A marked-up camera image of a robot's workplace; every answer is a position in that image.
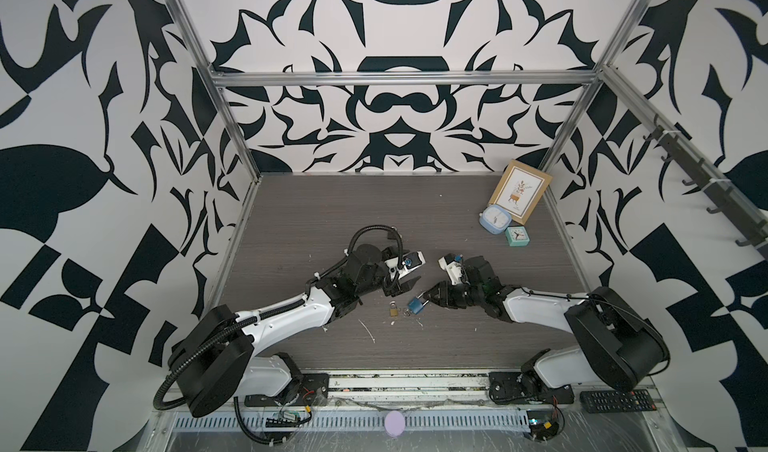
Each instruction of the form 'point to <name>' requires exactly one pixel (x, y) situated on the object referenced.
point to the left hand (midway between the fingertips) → (413, 255)
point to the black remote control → (612, 401)
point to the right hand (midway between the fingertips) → (427, 295)
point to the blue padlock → (415, 305)
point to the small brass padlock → (394, 312)
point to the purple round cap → (394, 423)
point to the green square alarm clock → (517, 236)
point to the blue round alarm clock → (495, 219)
